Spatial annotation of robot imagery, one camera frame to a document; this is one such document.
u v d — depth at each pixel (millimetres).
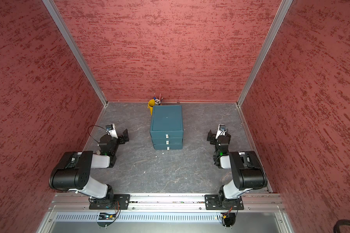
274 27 775
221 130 793
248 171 454
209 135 870
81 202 757
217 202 728
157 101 979
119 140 836
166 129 775
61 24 766
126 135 866
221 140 788
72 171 460
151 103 1078
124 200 741
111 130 796
